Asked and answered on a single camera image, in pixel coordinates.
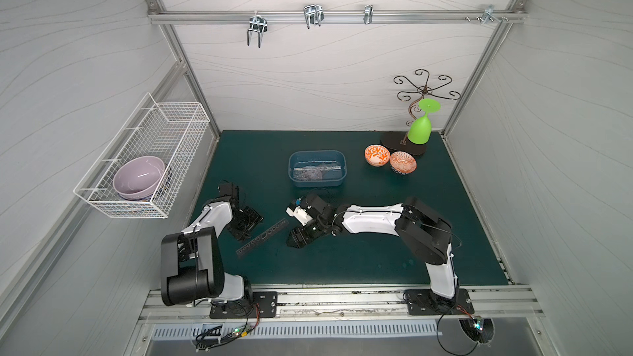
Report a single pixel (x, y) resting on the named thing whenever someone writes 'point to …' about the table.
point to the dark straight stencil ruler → (272, 230)
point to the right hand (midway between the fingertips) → (291, 238)
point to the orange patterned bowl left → (377, 155)
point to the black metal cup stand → (400, 141)
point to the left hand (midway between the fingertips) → (259, 226)
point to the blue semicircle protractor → (311, 173)
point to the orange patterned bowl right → (403, 162)
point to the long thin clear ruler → (317, 168)
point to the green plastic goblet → (420, 129)
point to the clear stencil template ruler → (297, 175)
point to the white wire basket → (170, 131)
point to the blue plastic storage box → (330, 179)
